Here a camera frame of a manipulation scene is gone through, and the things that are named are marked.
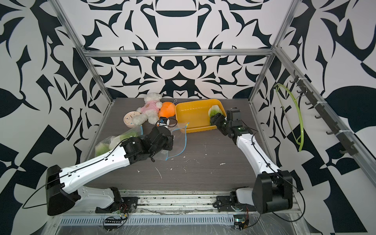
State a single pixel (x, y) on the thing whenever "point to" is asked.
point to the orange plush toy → (168, 109)
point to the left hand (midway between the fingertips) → (170, 133)
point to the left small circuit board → (114, 221)
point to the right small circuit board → (241, 221)
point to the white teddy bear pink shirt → (150, 110)
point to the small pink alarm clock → (128, 118)
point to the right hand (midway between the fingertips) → (214, 118)
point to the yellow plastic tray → (193, 116)
